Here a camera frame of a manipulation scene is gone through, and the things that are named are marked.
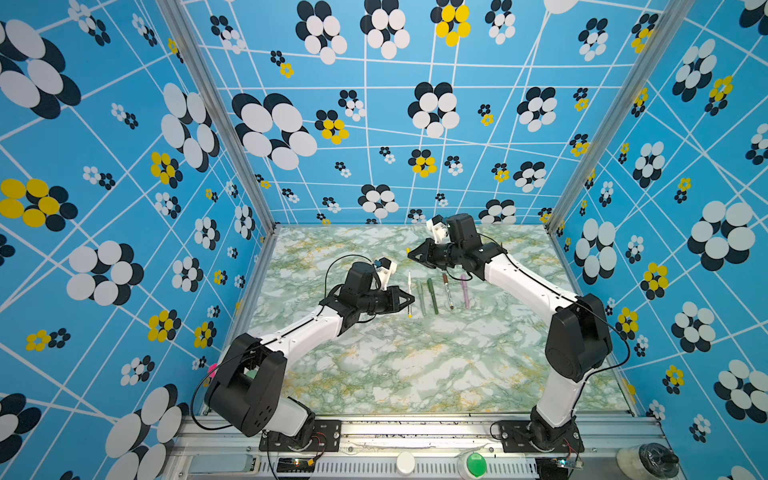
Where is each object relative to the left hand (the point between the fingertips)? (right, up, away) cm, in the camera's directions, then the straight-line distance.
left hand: (416, 299), depth 81 cm
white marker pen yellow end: (-1, -8, +15) cm, 17 cm away
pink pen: (+19, -1, +21) cm, 28 cm away
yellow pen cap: (-2, +13, +5) cm, 15 cm away
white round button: (-4, -33, -17) cm, 37 cm away
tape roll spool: (+47, -31, -19) cm, 60 cm away
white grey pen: (+13, +3, +24) cm, 27 cm away
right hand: (-1, +12, +5) cm, 13 cm away
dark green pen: (+7, +1, +21) cm, 22 cm away
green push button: (+11, -33, -18) cm, 39 cm away
